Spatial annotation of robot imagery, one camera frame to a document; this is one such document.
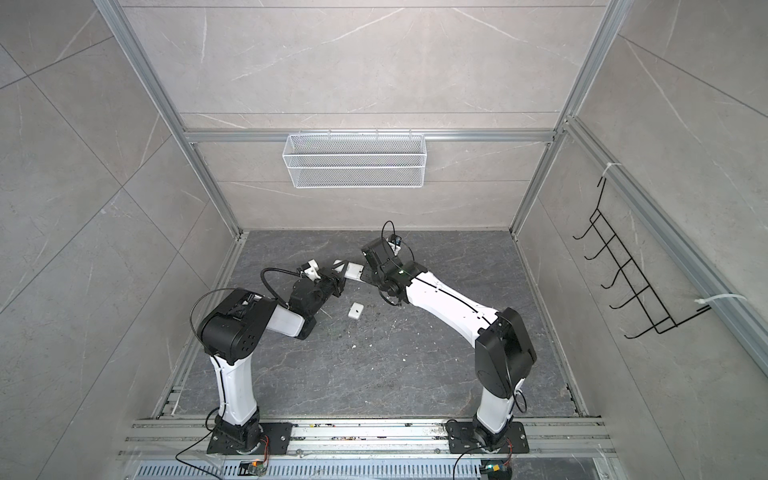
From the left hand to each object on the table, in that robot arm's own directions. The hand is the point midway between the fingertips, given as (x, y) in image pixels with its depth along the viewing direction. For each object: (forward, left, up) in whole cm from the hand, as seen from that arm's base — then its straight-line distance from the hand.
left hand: (350, 256), depth 91 cm
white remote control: (-3, +1, -2) cm, 4 cm away
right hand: (-6, -6, +1) cm, 8 cm away
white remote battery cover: (-11, -1, -15) cm, 19 cm away
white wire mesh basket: (+32, -1, +13) cm, 34 cm away
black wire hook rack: (-21, -67, +16) cm, 72 cm away
